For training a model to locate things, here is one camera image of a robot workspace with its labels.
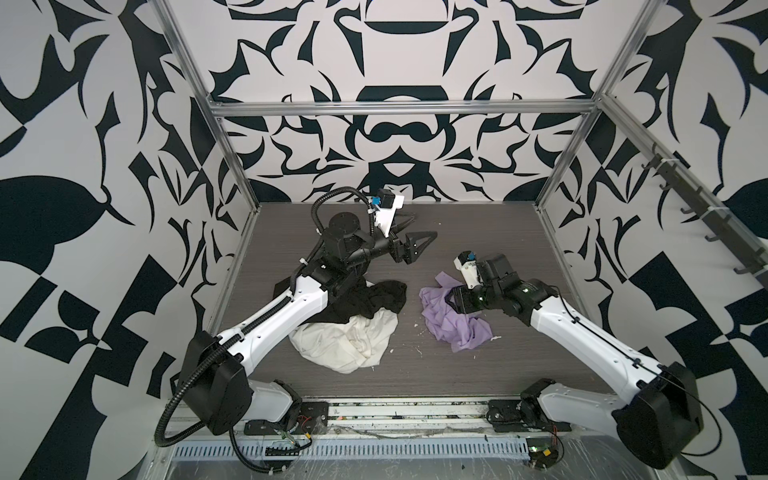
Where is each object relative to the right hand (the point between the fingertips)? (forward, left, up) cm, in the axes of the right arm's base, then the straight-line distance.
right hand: (456, 294), depth 81 cm
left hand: (+5, +9, +26) cm, 27 cm away
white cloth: (-11, +29, -8) cm, 32 cm away
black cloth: (-12, +26, +22) cm, 36 cm away
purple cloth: (-9, 0, -3) cm, 9 cm away
